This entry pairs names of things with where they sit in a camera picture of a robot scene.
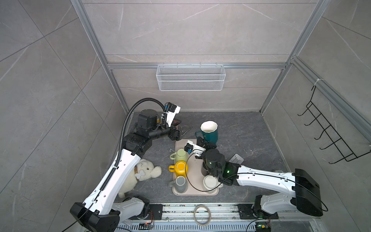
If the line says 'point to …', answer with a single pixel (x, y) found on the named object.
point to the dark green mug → (209, 129)
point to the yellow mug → (180, 168)
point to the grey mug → (180, 184)
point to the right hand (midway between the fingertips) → (201, 135)
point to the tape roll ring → (209, 216)
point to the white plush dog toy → (144, 170)
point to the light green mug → (180, 155)
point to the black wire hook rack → (349, 154)
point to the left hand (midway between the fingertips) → (185, 121)
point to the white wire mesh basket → (191, 78)
